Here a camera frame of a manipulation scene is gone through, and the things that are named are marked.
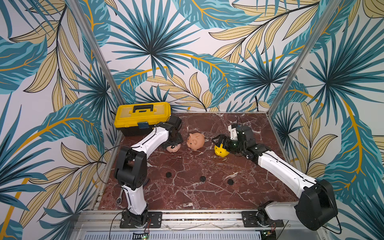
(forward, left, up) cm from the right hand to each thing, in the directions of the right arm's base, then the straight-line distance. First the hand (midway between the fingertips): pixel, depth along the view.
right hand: (217, 142), depth 82 cm
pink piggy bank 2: (+6, +11, -8) cm, 15 cm away
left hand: (+5, +24, -8) cm, 26 cm away
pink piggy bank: (+3, +25, -11) cm, 28 cm away
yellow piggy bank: (0, -3, -10) cm, 10 cm away
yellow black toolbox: (+19, +49, -1) cm, 53 cm away
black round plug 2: (-14, +8, -18) cm, 24 cm away
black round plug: (-11, +28, -17) cm, 34 cm away
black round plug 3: (-16, -8, -18) cm, 25 cm away
